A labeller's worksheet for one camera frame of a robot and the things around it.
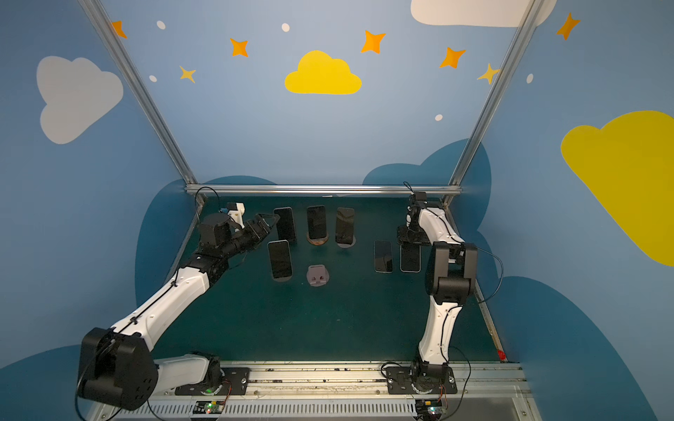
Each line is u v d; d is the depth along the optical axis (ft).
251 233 2.32
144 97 2.82
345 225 3.22
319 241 3.52
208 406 2.32
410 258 3.12
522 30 2.40
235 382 2.46
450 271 1.81
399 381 2.44
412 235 2.82
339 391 2.40
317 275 3.05
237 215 2.44
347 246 3.42
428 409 2.34
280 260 2.96
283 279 3.06
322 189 4.93
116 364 1.30
